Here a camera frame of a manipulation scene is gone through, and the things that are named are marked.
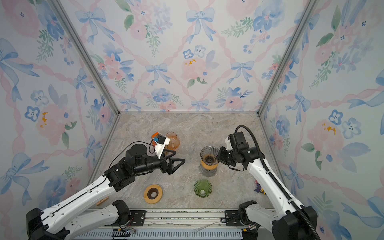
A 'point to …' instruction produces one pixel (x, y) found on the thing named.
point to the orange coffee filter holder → (152, 136)
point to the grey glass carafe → (208, 172)
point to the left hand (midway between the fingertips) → (180, 156)
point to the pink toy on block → (102, 200)
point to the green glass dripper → (203, 188)
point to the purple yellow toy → (259, 189)
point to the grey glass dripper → (208, 154)
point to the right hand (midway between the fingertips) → (216, 156)
